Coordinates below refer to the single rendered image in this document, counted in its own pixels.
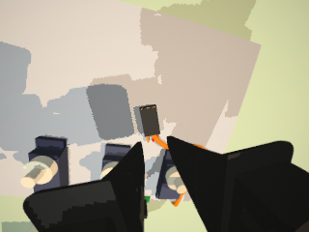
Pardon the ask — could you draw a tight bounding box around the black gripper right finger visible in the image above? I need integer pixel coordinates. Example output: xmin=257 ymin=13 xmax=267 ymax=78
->
xmin=167 ymin=135 xmax=295 ymax=232

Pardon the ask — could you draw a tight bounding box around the black pin header strip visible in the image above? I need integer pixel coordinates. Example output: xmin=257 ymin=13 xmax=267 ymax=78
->
xmin=144 ymin=196 xmax=150 ymax=218

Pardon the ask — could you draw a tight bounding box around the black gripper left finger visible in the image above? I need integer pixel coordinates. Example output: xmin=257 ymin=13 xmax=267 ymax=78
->
xmin=22 ymin=141 xmax=145 ymax=232

